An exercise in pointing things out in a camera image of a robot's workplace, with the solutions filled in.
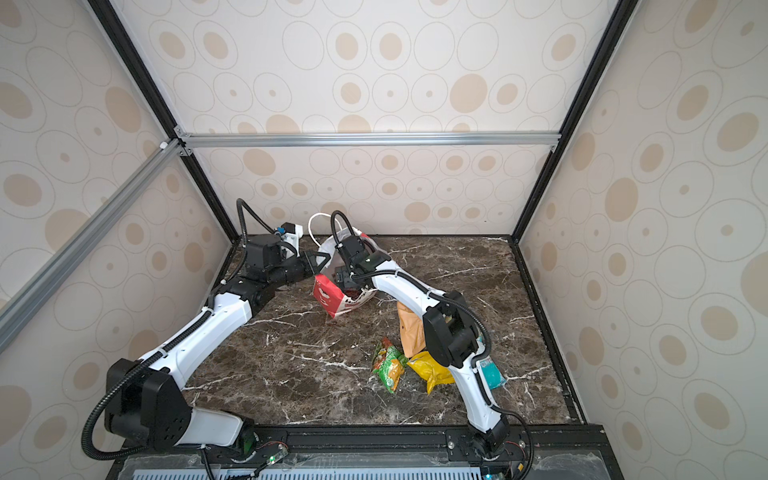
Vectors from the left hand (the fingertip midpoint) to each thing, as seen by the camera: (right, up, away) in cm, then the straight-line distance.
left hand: (337, 252), depth 77 cm
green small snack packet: (+14, -31, +4) cm, 35 cm away
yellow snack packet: (+25, -32, +3) cm, 41 cm away
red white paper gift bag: (-3, -12, +1) cm, 12 cm away
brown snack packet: (+20, -22, +9) cm, 31 cm away
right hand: (+2, -7, +18) cm, 19 cm away
